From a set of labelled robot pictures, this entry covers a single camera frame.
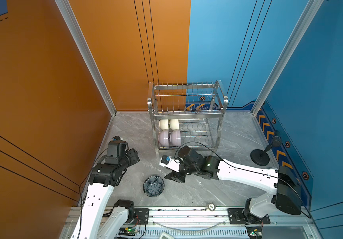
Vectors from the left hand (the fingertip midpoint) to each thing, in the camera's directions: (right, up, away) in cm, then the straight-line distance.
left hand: (134, 152), depth 74 cm
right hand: (+17, -9, -2) cm, 19 cm away
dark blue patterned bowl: (+8, -20, +8) cm, 23 cm away
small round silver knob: (+38, -26, -3) cm, 46 cm away
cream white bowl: (+20, +14, +22) cm, 33 cm away
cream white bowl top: (+13, +14, +23) cm, 30 cm away
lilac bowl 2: (+21, +6, +15) cm, 26 cm away
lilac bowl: (+14, +6, +15) cm, 21 cm away
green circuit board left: (-2, -37, -4) cm, 38 cm away
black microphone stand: (+75, -7, +20) cm, 78 cm away
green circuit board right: (+58, -38, -4) cm, 70 cm away
